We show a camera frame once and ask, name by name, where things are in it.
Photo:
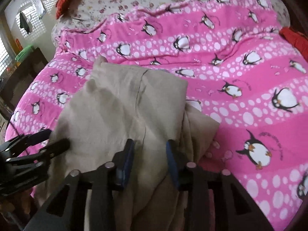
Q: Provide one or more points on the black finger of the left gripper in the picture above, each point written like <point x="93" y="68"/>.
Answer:
<point x="21" y="142"/>
<point x="44" y="154"/>

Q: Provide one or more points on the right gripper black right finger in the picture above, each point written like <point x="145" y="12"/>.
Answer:
<point x="215" y="201"/>

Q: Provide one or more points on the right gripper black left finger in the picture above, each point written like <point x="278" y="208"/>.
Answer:
<point x="90" y="192"/>

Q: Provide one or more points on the beige jacket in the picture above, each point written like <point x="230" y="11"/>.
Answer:
<point x="121" y="102"/>

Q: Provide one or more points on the dark wooden nightstand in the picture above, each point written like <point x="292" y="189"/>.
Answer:
<point x="14" y="85"/>

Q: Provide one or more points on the green plastic basin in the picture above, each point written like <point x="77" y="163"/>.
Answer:
<point x="24" y="53"/>

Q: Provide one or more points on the dark hanging cloth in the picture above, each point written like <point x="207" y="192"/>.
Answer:
<point x="25" y="22"/>

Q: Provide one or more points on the pink penguin blanket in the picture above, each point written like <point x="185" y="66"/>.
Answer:
<point x="239" y="70"/>

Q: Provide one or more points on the white paper on window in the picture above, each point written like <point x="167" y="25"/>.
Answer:
<point x="39" y="7"/>

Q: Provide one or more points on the red cloth right side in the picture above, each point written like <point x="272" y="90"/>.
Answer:
<point x="297" y="39"/>

